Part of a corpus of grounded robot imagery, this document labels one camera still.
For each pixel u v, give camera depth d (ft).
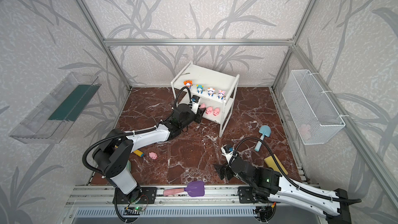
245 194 2.37
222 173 2.18
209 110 2.77
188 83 2.37
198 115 2.53
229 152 2.12
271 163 2.73
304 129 2.41
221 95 2.23
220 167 2.14
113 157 1.50
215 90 2.27
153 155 2.78
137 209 2.31
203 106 2.79
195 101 2.43
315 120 1.99
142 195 2.37
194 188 2.45
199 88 2.31
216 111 2.77
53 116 2.10
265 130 3.15
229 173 2.15
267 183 1.75
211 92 2.27
